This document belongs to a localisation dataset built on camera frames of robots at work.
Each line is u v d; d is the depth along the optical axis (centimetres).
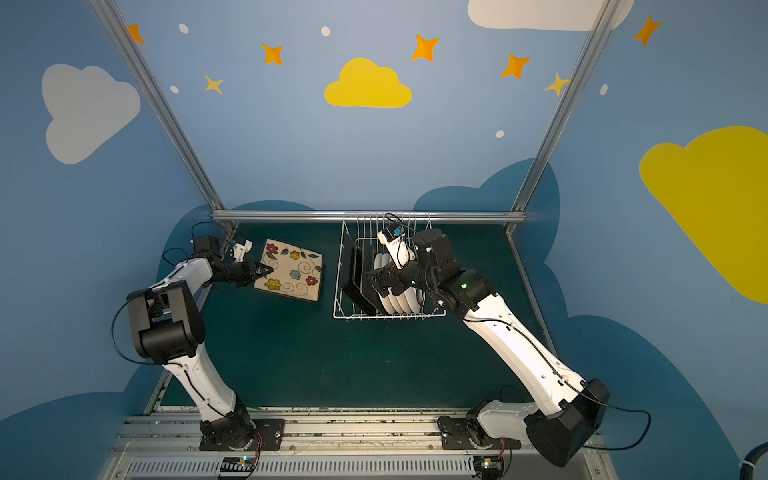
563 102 86
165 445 74
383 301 85
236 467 73
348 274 88
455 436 74
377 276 60
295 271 100
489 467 73
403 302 86
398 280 62
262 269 93
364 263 84
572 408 38
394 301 86
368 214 115
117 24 70
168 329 52
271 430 75
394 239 59
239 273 87
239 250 91
